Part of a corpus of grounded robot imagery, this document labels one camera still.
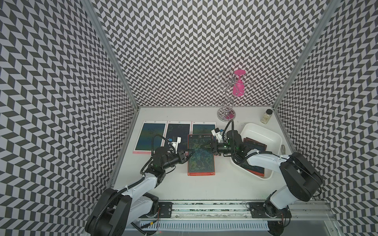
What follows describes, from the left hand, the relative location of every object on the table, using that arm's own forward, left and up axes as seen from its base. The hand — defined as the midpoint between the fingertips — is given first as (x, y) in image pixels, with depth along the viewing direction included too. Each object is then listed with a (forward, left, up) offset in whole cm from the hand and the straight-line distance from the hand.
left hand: (194, 153), depth 79 cm
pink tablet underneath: (+26, -6, -13) cm, 30 cm away
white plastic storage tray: (+21, -53, -14) cm, 59 cm away
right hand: (+2, -4, 0) cm, 5 cm away
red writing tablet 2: (+12, -37, -13) cm, 41 cm away
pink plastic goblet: (+45, -31, +10) cm, 55 cm away
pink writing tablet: (+26, +14, -13) cm, 32 cm away
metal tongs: (+7, -56, -10) cm, 57 cm away
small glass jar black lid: (+31, -51, -6) cm, 60 cm away
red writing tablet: (-3, -4, 0) cm, 5 cm away
